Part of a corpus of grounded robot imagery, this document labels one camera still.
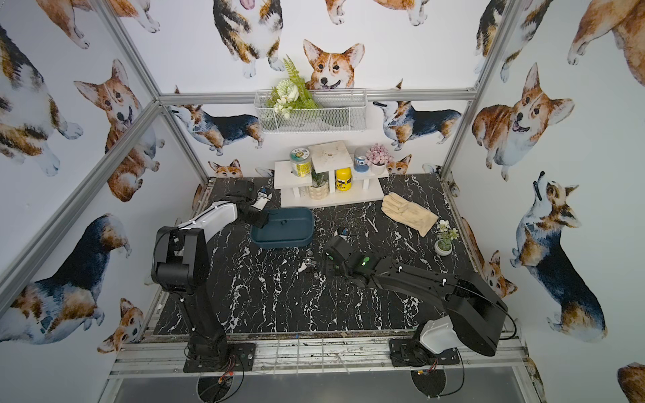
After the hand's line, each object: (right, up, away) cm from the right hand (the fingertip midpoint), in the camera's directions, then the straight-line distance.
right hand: (332, 254), depth 83 cm
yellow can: (+4, +27, +26) cm, 37 cm away
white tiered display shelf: (-3, +35, +15) cm, 38 cm away
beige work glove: (+36, +10, +23) cm, 44 cm away
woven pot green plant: (-6, +23, +24) cm, 34 cm away
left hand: (-29, +13, +16) cm, 36 cm away
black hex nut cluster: (-8, -5, +9) cm, 13 cm away
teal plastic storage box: (-20, +6, +21) cm, 29 cm away
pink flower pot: (+16, +34, +10) cm, 39 cm away
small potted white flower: (+41, +1, +9) cm, 42 cm away
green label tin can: (-12, +32, +12) cm, 36 cm away
